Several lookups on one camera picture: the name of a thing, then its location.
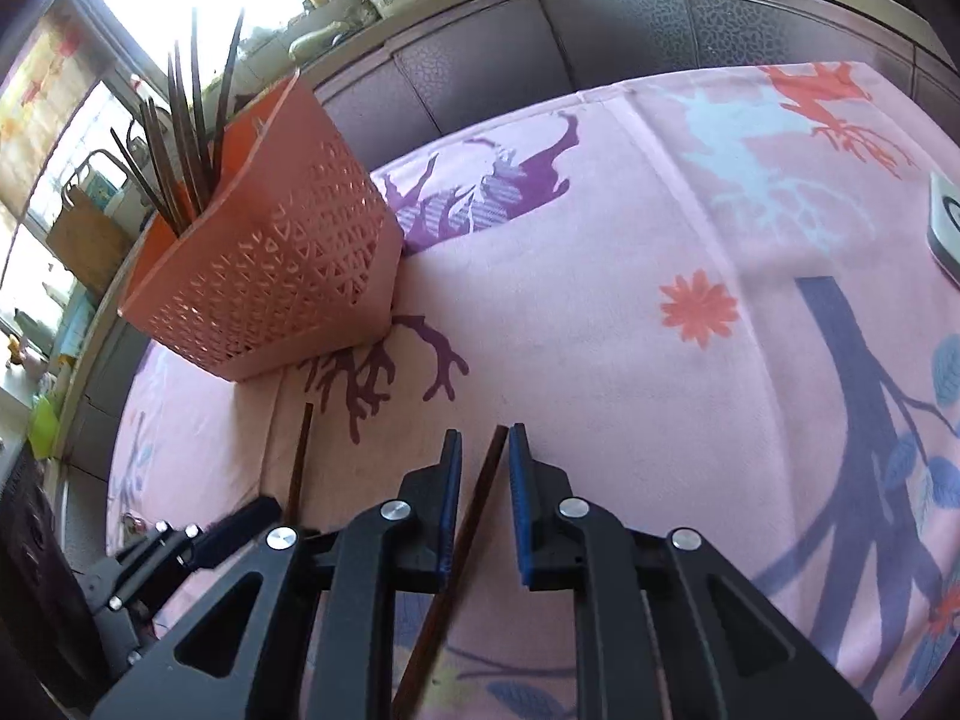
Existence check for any small white device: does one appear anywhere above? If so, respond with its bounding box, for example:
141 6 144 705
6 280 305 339
926 171 960 278

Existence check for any green plastic container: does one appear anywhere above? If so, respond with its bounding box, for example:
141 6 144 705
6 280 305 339
28 396 62 460

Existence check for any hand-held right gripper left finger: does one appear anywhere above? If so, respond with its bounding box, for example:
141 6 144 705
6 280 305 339
90 429 464 720

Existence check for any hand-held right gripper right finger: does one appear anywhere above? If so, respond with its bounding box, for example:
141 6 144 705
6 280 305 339
508 424 878 720

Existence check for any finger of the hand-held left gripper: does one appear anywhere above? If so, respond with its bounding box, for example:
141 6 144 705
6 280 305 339
112 496 284 578

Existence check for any bundle of wooden chopsticks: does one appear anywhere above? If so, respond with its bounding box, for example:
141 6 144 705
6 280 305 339
110 6 247 233

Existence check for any wooden cutting board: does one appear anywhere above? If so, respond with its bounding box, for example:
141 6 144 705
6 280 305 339
46 187 137 297

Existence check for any single dark brown chopstick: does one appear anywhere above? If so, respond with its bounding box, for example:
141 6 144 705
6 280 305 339
391 426 509 720
285 403 314 527

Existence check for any orange plastic lattice basket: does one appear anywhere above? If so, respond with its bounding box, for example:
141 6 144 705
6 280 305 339
118 69 406 382

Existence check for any white gourd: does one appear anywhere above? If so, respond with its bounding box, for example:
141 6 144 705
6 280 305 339
289 21 353 61

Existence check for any pink printed tablecloth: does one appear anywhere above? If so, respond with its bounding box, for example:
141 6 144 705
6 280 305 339
105 60 960 720

